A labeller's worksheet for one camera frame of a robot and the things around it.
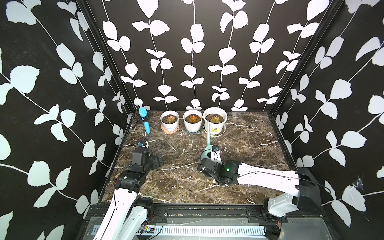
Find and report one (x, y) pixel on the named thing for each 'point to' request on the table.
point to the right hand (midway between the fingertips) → (207, 164)
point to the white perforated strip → (181, 230)
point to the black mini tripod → (142, 120)
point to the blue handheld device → (143, 112)
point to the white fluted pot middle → (193, 127)
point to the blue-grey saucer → (191, 132)
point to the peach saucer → (170, 132)
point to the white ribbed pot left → (169, 126)
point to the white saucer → (215, 135)
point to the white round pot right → (215, 128)
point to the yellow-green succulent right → (215, 119)
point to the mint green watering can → (208, 152)
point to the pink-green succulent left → (170, 119)
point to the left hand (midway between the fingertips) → (155, 154)
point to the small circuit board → (146, 229)
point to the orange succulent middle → (193, 119)
